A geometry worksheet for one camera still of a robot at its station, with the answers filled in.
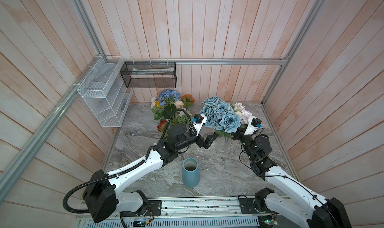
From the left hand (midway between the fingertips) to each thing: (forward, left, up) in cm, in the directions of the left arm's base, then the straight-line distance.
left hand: (211, 131), depth 69 cm
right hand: (+8, -13, -1) cm, 15 cm away
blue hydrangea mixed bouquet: (+38, +30, -23) cm, 53 cm away
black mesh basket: (+51, +39, -4) cm, 64 cm away
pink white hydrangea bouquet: (+12, -15, +2) cm, 19 cm away
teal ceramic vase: (-16, +10, -9) cm, 21 cm away
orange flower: (+45, +11, -24) cm, 52 cm away
